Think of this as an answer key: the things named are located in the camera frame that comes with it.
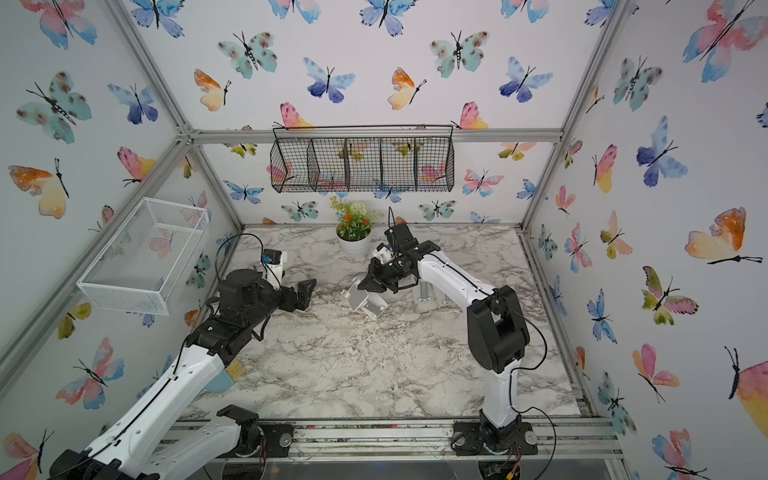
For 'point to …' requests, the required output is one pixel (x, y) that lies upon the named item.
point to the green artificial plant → (358, 221)
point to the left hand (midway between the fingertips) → (301, 274)
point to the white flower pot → (356, 247)
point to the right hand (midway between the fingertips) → (360, 283)
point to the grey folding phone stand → (426, 292)
